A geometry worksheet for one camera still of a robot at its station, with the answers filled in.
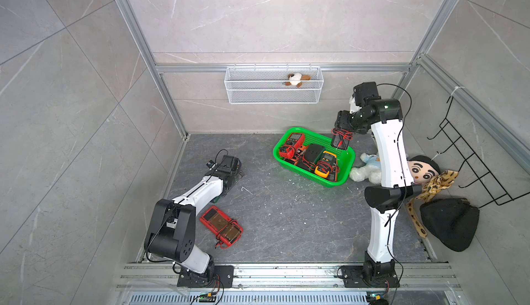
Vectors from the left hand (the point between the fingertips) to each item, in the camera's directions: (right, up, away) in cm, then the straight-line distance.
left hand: (235, 174), depth 93 cm
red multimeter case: (-1, -21, -12) cm, 24 cm away
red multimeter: (+28, +15, +11) cm, 34 cm away
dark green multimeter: (-9, -12, -1) cm, 14 cm away
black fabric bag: (+77, -12, -26) cm, 82 cm away
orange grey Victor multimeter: (+47, +1, +5) cm, 47 cm away
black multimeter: (+38, +9, +9) cm, 40 cm away
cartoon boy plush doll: (+77, +4, -13) cm, 78 cm away
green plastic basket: (+54, +6, +9) cm, 55 cm away
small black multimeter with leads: (+44, +16, -15) cm, 49 cm away
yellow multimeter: (+43, +3, +2) cm, 44 cm away
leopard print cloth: (+77, -3, -17) cm, 79 cm away
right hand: (+46, +22, -13) cm, 52 cm away
